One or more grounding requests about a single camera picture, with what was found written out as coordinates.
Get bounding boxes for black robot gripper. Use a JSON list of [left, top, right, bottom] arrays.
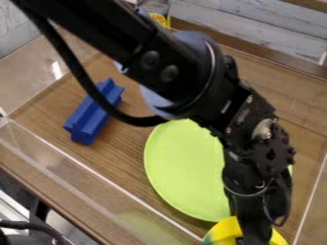
[[217, 80, 295, 245]]

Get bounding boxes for lime green round plate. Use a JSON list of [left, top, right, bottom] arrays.
[[143, 118, 293, 223]]

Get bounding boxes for yellow green toy banana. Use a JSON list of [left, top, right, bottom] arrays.
[[200, 216, 288, 245]]

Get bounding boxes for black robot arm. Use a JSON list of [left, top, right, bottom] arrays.
[[10, 0, 296, 245]]

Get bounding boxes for blue star-shaped block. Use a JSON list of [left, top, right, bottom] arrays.
[[63, 78, 125, 145]]

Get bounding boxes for yellow labelled tin can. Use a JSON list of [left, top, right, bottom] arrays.
[[136, 0, 171, 28]]

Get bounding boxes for clear acrylic enclosure walls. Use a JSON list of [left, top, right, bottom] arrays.
[[0, 18, 327, 245]]

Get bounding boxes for black cable under table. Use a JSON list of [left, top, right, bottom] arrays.
[[0, 219, 65, 245]]

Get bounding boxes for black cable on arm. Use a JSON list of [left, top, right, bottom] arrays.
[[24, 12, 171, 127]]

